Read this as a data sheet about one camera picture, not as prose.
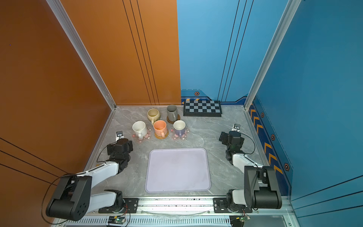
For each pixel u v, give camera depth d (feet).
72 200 1.38
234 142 2.29
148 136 3.34
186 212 2.38
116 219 2.33
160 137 3.26
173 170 2.79
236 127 2.58
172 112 3.36
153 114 3.52
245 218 2.28
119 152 2.27
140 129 3.36
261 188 1.40
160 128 3.35
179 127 3.38
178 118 3.65
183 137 3.26
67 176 1.48
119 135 2.52
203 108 3.80
